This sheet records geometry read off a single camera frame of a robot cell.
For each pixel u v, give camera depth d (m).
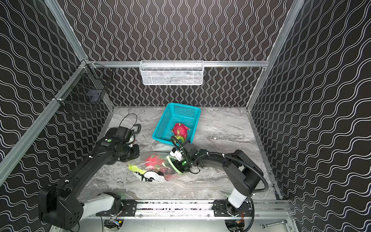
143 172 0.78
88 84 0.98
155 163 0.83
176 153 0.81
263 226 0.70
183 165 0.75
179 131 0.94
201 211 0.75
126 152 0.67
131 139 0.69
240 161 0.45
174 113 1.13
